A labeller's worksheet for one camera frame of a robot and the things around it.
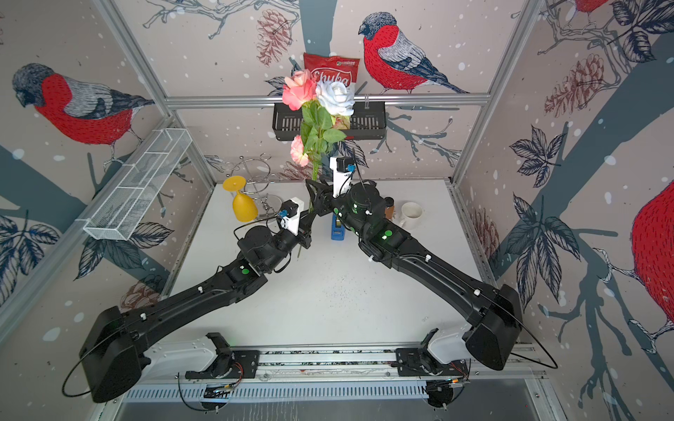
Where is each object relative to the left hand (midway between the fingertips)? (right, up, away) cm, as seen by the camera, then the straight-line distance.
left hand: (319, 205), depth 69 cm
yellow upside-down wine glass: (-29, -1, +23) cm, 37 cm away
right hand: (-1, +7, -4) cm, 8 cm away
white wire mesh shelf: (-57, -2, +1) cm, 57 cm away
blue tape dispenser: (+4, -9, +31) cm, 33 cm away
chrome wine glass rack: (-36, +14, +54) cm, 67 cm away
